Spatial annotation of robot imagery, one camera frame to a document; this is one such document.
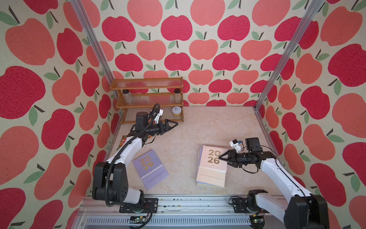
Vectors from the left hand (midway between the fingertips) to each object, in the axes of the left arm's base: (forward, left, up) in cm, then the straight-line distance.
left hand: (175, 128), depth 79 cm
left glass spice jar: (+29, +35, -1) cm, 45 cm away
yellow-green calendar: (-25, -19, -17) cm, 36 cm away
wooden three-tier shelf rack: (+45, +32, -13) cm, 57 cm away
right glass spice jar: (+30, -1, 0) cm, 30 cm away
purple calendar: (-14, +16, -24) cm, 32 cm away
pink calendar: (-18, -21, -14) cm, 31 cm away
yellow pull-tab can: (+29, 0, -16) cm, 33 cm away
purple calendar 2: (-23, -14, -18) cm, 33 cm away
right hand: (-14, -27, -13) cm, 33 cm away
